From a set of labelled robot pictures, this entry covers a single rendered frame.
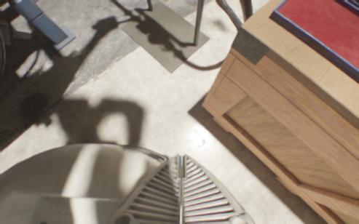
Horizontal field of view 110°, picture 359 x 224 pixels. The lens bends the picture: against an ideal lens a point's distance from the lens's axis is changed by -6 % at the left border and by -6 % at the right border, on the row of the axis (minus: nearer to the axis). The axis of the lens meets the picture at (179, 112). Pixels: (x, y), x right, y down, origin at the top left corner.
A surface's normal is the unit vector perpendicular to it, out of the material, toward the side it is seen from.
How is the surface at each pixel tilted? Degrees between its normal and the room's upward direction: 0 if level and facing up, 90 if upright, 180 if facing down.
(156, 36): 0
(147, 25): 0
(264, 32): 0
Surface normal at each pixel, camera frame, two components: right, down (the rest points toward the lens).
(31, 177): -0.08, -0.49
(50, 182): -0.02, -0.25
